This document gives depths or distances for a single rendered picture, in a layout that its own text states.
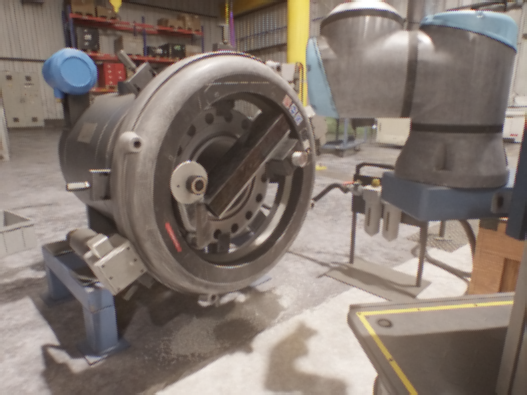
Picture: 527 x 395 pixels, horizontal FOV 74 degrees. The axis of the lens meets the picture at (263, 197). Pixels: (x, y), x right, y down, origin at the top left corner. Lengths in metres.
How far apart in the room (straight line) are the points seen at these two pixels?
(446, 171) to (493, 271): 0.85
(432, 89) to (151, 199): 0.65
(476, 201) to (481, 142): 0.10
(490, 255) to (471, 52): 0.91
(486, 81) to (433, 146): 0.12
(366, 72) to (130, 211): 0.62
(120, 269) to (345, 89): 0.67
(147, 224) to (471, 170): 0.70
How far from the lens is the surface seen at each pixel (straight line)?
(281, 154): 1.10
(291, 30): 4.86
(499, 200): 0.72
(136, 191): 0.90
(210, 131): 1.13
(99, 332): 1.39
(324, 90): 0.66
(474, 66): 0.66
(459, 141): 0.66
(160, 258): 0.97
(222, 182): 1.01
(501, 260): 1.44
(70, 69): 1.58
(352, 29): 0.67
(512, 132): 10.33
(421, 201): 0.64
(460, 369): 0.87
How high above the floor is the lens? 0.83
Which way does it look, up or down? 14 degrees down
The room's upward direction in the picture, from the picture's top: straight up
